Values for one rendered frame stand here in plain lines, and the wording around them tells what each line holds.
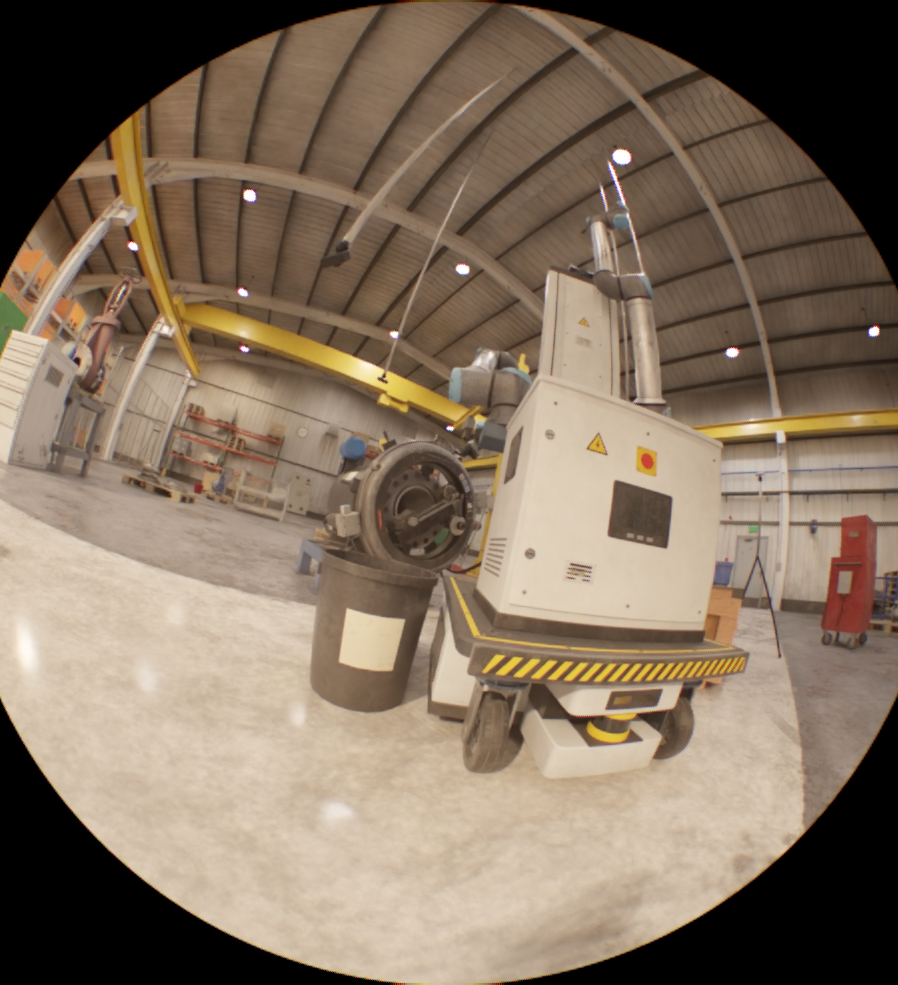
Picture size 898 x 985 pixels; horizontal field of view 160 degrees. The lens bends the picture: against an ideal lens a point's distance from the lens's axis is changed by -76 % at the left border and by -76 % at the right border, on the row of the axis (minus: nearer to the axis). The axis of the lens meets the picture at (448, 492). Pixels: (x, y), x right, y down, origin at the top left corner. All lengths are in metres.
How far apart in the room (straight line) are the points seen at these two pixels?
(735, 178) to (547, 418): 8.81
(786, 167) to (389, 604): 9.74
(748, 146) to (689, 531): 8.77
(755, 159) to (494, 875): 9.53
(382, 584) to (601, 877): 0.70
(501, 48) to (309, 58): 3.51
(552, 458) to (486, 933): 0.78
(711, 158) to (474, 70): 4.96
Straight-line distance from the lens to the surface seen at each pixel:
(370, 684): 0.80
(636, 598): 0.72
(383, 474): 1.57
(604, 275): 1.56
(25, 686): 0.80
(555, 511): 0.62
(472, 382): 1.30
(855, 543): 3.97
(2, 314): 7.35
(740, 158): 9.05
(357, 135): 8.83
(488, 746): 0.62
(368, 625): 0.73
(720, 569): 1.76
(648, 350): 1.44
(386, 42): 8.09
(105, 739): 0.68
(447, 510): 1.76
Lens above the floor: 0.46
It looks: 9 degrees up
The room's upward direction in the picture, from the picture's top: 12 degrees clockwise
